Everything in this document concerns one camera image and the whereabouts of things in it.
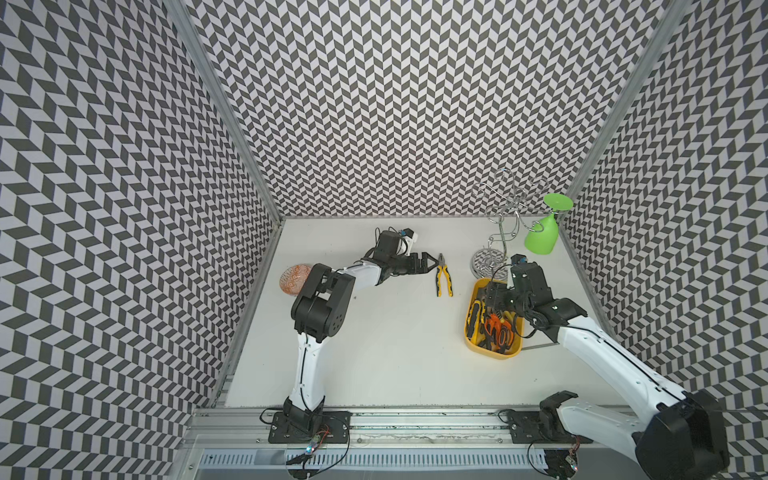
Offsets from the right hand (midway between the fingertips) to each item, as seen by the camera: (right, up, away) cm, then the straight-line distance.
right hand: (496, 295), depth 83 cm
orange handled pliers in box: (+2, -10, +1) cm, 10 cm away
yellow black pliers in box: (-6, -7, -1) cm, 9 cm away
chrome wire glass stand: (+3, +8, +19) cm, 21 cm away
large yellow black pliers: (-12, +6, +19) cm, 23 cm away
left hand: (-17, +8, +14) cm, 24 cm away
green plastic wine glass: (+11, +16, -3) cm, 20 cm away
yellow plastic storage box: (-3, -14, -1) cm, 14 cm away
